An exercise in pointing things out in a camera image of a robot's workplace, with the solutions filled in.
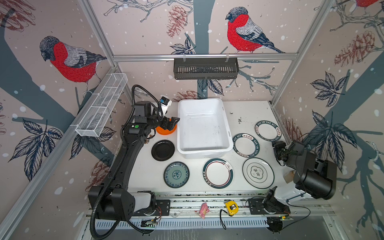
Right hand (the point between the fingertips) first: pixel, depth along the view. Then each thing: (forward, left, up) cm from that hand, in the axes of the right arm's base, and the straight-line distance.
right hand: (274, 144), depth 93 cm
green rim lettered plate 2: (+13, -1, -3) cm, 13 cm away
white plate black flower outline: (-17, +13, -4) cm, 21 cm away
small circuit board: (-44, +71, -3) cm, 84 cm away
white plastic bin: (+11, +45, -2) cm, 47 cm away
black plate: (-7, +71, +1) cm, 71 cm away
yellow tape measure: (-35, +30, -1) cm, 47 cm away
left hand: (0, +62, +29) cm, 68 cm away
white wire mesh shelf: (-8, +98, +31) cm, 103 cm away
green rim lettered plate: (+1, +17, -3) cm, 17 cm away
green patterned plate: (-21, +60, -2) cm, 64 cm away
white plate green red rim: (-19, +36, -2) cm, 41 cm away
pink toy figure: (-38, +44, 0) cm, 58 cm away
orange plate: (+8, +72, 0) cm, 72 cm away
